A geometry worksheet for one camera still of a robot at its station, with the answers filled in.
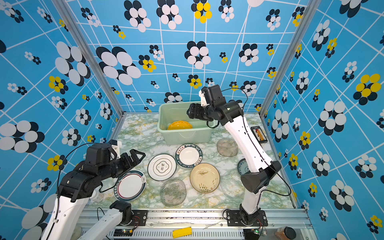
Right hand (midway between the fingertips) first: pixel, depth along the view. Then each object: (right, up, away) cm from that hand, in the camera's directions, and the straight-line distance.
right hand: (194, 113), depth 72 cm
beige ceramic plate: (+6, -37, +13) cm, 39 cm away
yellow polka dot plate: (-12, -5, +39) cm, 41 cm away
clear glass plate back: (+22, -21, +27) cm, 41 cm away
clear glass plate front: (-12, -43, +10) cm, 46 cm away
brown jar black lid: (+39, -52, -10) cm, 66 cm away
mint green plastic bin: (-17, +3, +31) cm, 36 cm away
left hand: (-24, -21, -7) cm, 32 cm away
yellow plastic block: (-6, -57, -3) cm, 57 cm away
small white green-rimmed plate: (-20, -32, +19) cm, 42 cm away
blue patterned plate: (+30, -32, +18) cm, 47 cm away
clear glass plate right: (+22, -41, +12) cm, 48 cm away
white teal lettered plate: (-4, -26, +23) cm, 35 cm away
